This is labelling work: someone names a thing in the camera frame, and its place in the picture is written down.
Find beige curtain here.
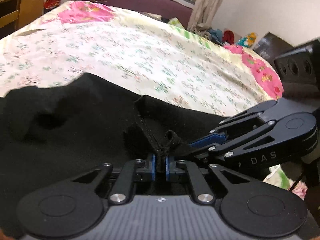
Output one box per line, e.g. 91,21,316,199
187,0,223,31

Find pile of colourful clothes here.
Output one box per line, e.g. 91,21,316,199
199,28,258,48

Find dark brown cabinet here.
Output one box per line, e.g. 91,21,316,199
252,32,293,66

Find dark red headboard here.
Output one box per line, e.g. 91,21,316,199
85,0,192,28

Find black pants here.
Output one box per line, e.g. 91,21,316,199
1,73,222,237

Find floral bed sheet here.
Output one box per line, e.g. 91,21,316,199
1,1,284,116

